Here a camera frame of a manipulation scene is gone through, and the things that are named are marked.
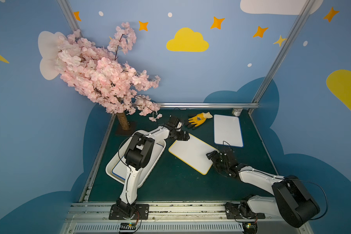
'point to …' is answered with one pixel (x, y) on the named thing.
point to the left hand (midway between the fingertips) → (185, 136)
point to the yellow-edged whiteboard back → (193, 153)
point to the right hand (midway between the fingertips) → (209, 156)
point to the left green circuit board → (127, 226)
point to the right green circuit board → (250, 227)
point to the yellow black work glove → (195, 120)
